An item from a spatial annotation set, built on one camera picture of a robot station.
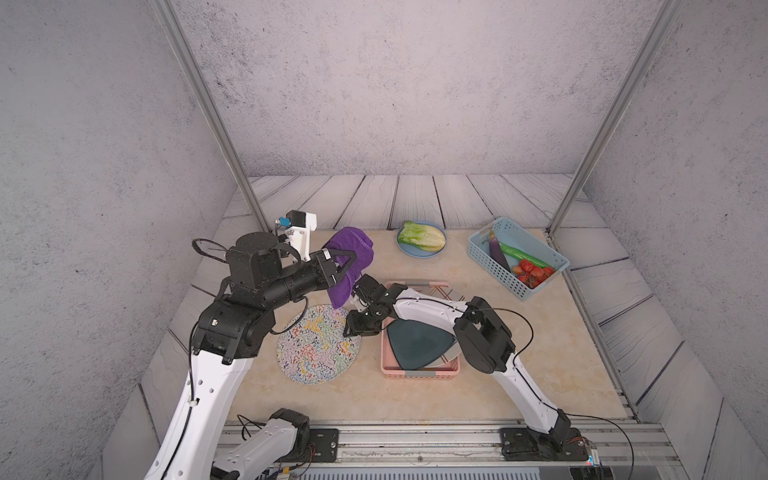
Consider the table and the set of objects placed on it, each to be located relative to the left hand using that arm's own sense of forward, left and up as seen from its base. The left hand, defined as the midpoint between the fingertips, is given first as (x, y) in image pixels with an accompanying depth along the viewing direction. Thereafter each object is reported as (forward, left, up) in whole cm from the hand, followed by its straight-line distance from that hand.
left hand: (359, 257), depth 57 cm
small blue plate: (+38, -15, -41) cm, 58 cm away
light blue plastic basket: (+21, -51, -38) cm, 67 cm away
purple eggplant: (+35, -45, -39) cm, 68 cm away
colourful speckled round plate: (0, +17, -42) cm, 45 cm away
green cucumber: (+34, -55, -40) cm, 76 cm away
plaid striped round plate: (+15, -23, -35) cm, 44 cm away
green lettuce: (+40, -18, -36) cm, 57 cm away
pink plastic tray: (-5, -6, -43) cm, 44 cm away
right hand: (+3, +7, -40) cm, 41 cm away
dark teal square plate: (+2, -14, -44) cm, 46 cm away
